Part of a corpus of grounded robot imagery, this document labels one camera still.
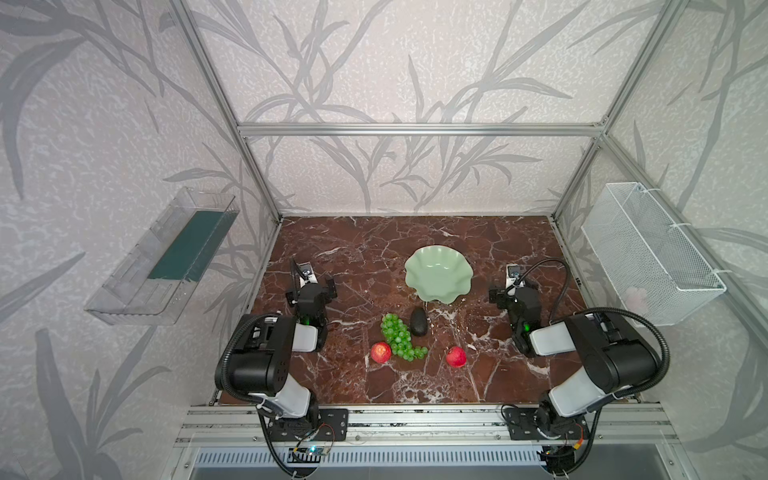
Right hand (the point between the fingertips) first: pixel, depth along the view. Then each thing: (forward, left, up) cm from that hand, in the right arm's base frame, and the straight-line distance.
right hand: (512, 270), depth 94 cm
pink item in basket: (-17, -23, +13) cm, 32 cm away
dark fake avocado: (-16, +30, -4) cm, 34 cm away
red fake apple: (-25, +41, -3) cm, 48 cm away
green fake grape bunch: (-20, +36, -4) cm, 41 cm away
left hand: (0, +63, +2) cm, 63 cm away
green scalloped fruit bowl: (+4, +22, -8) cm, 24 cm away
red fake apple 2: (-26, +20, -4) cm, 33 cm away
